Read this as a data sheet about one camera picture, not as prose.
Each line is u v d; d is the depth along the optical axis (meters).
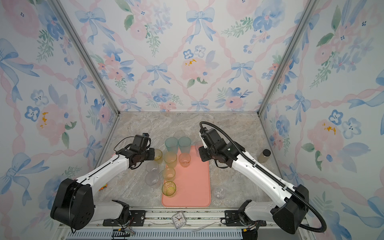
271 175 0.43
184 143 0.91
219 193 0.81
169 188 0.82
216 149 0.55
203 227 0.72
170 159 0.92
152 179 0.86
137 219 0.74
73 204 0.43
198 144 1.04
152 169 0.90
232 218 0.73
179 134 1.09
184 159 0.93
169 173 0.87
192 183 0.84
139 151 0.66
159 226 0.73
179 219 0.72
